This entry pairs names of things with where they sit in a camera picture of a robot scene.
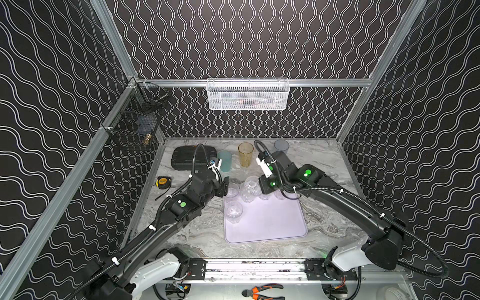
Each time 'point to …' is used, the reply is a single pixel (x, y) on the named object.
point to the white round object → (395, 294)
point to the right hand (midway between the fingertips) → (260, 180)
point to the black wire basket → (135, 117)
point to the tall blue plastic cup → (281, 145)
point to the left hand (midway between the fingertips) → (220, 173)
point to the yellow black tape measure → (163, 182)
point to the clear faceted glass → (233, 190)
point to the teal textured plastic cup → (226, 157)
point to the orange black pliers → (253, 292)
